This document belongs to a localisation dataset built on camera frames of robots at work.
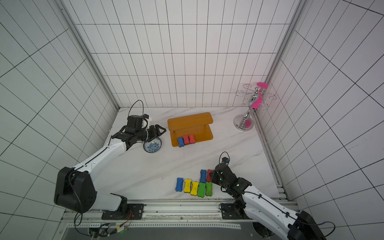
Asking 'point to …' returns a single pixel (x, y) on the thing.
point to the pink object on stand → (257, 101)
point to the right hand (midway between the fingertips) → (206, 175)
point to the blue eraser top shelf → (179, 184)
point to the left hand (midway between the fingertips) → (161, 134)
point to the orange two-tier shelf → (196, 125)
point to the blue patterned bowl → (153, 146)
